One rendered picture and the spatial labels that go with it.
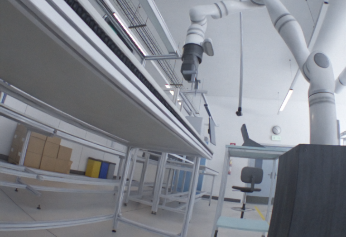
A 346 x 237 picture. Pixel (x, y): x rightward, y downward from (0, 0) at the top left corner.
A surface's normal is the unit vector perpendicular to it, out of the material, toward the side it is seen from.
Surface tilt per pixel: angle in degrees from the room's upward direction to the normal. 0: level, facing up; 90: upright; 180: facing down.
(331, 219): 90
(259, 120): 90
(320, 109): 90
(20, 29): 180
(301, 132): 90
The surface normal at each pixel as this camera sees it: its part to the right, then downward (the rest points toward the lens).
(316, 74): -0.53, -0.32
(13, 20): -0.18, 0.93
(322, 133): -0.73, -0.34
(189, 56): -0.33, -0.16
